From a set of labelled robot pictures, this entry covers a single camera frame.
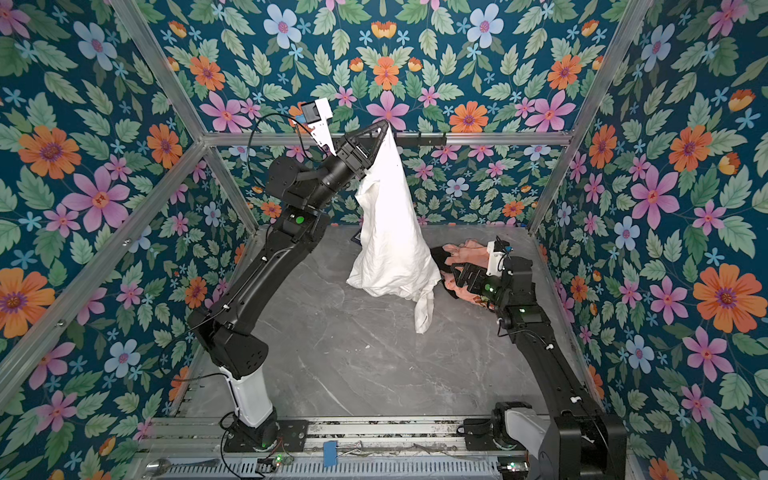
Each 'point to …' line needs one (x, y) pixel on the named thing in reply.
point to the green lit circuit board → (273, 463)
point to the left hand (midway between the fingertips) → (385, 112)
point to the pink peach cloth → (467, 252)
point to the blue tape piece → (330, 453)
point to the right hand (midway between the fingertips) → (465, 266)
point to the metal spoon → (160, 466)
